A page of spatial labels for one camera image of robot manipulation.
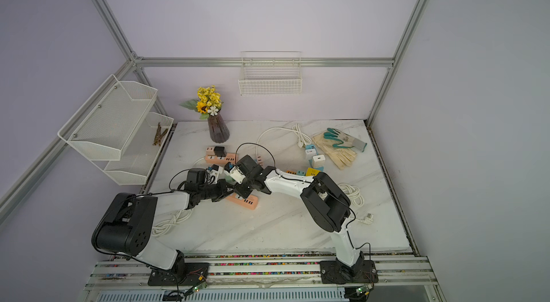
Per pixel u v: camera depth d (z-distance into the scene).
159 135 0.97
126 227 0.45
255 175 0.70
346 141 1.11
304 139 1.11
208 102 0.93
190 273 0.73
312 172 0.91
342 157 1.05
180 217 0.85
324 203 0.51
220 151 1.01
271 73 0.96
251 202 0.88
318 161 0.96
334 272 0.74
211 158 1.02
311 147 1.07
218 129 1.07
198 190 0.75
